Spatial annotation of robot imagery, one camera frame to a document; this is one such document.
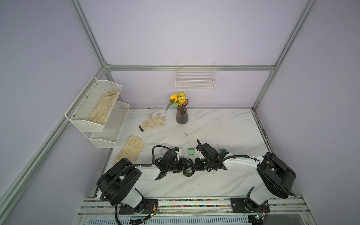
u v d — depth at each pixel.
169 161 0.70
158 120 1.11
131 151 0.96
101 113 0.77
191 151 0.93
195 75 0.94
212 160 0.69
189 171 0.84
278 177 0.45
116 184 0.44
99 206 0.75
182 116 1.07
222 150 0.95
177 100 0.93
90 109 0.77
